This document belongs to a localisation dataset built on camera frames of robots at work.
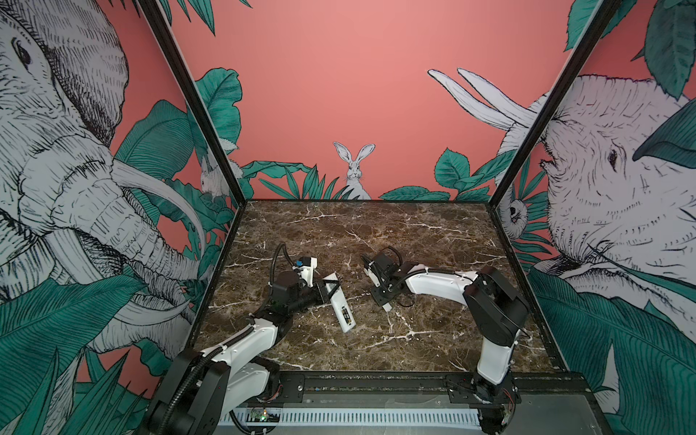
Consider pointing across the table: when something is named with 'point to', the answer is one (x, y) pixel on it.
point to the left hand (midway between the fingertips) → (339, 281)
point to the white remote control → (340, 304)
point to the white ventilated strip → (362, 417)
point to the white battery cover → (387, 307)
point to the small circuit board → (264, 414)
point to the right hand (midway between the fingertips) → (373, 293)
